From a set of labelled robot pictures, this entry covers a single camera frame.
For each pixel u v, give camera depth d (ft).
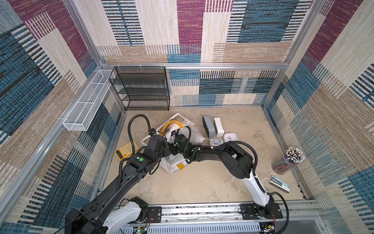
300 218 2.35
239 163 1.83
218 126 3.37
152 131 2.25
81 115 2.27
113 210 1.80
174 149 2.85
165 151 2.30
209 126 3.19
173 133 2.77
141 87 3.58
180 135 2.67
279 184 2.63
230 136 3.26
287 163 2.53
